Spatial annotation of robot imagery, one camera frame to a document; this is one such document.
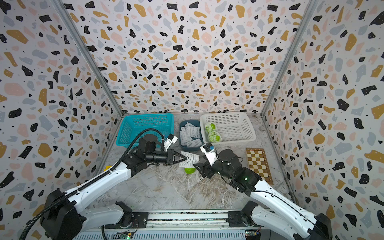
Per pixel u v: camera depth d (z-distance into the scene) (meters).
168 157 0.64
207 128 1.03
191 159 0.73
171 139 0.70
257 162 0.92
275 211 0.46
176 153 0.69
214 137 0.98
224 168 0.57
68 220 0.38
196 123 1.10
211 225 0.73
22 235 0.33
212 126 1.04
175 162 0.69
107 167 0.90
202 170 0.63
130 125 1.09
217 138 1.00
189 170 0.86
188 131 1.06
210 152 0.61
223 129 1.13
